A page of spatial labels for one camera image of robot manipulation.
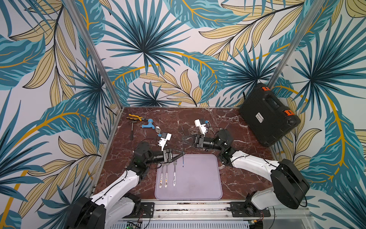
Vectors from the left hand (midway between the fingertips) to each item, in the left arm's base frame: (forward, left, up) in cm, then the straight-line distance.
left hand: (183, 156), depth 69 cm
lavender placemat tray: (-3, -4, -22) cm, 22 cm away
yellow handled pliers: (+41, +35, -21) cm, 58 cm away
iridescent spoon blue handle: (-2, 0, +1) cm, 2 cm away
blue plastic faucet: (+36, +25, -20) cm, 48 cm away
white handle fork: (+6, +5, -23) cm, 24 cm away
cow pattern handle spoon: (+30, +19, -21) cm, 41 cm away
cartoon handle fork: (-5, +12, -21) cm, 25 cm away
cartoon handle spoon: (-3, +10, -22) cm, 24 cm away
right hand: (+5, +1, +6) cm, 8 cm away
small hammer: (+28, +37, -22) cm, 52 cm away
